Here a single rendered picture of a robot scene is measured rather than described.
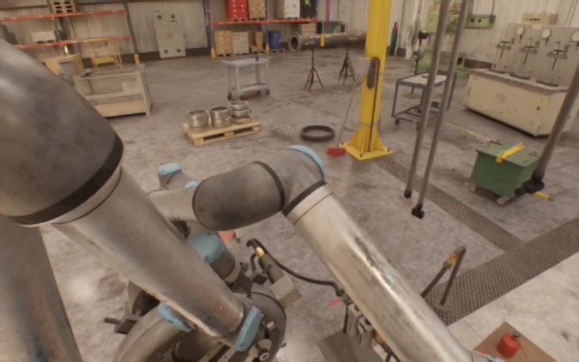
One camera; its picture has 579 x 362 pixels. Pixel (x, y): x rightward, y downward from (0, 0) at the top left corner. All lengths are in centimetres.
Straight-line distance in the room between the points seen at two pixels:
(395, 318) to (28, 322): 54
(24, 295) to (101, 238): 15
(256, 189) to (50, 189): 35
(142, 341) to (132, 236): 95
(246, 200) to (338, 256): 20
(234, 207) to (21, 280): 31
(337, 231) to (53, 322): 45
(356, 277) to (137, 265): 38
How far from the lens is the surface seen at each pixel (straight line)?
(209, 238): 75
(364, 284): 59
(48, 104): 28
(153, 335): 125
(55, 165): 27
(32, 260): 45
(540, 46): 722
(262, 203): 55
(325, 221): 58
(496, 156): 379
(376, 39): 422
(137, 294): 159
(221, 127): 531
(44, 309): 49
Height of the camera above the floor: 190
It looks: 30 degrees down
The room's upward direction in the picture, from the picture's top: 1 degrees counter-clockwise
